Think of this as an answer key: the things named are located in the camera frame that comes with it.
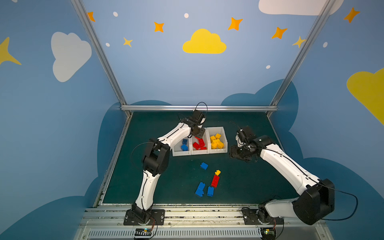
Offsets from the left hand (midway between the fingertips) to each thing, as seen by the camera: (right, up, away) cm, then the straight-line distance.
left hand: (198, 130), depth 98 cm
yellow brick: (+10, -5, +3) cm, 11 cm away
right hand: (+20, -13, -16) cm, 28 cm away
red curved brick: (-2, -10, +3) cm, 11 cm away
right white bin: (+10, -1, +6) cm, 12 cm away
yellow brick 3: (+15, -10, +1) cm, 18 cm away
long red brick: (+2, -8, +3) cm, 9 cm away
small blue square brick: (-10, -7, +3) cm, 12 cm away
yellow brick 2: (+14, -4, +6) cm, 16 cm away
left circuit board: (-29, -50, -25) cm, 63 cm away
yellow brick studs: (+13, -7, 0) cm, 15 cm away
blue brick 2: (+3, -22, -6) cm, 23 cm away
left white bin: (-14, -14, -1) cm, 20 cm away
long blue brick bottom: (0, -33, -16) cm, 37 cm away
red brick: (+4, -12, +3) cm, 13 cm away
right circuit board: (+34, -51, -25) cm, 66 cm away
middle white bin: (-2, -6, +5) cm, 8 cm away
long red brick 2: (+9, -29, -12) cm, 33 cm away
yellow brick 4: (+10, -10, 0) cm, 14 cm away
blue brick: (-10, -12, +2) cm, 16 cm away
